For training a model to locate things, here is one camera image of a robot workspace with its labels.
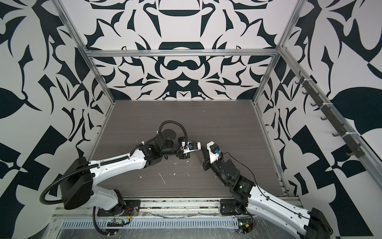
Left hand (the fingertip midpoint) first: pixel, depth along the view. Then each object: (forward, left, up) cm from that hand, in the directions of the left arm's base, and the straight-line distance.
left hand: (197, 141), depth 75 cm
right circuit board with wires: (-34, -21, -21) cm, 45 cm away
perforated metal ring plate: (-7, -1, -1) cm, 7 cm away
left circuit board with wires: (-30, +38, -20) cm, 53 cm away
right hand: (-3, -2, 0) cm, 3 cm away
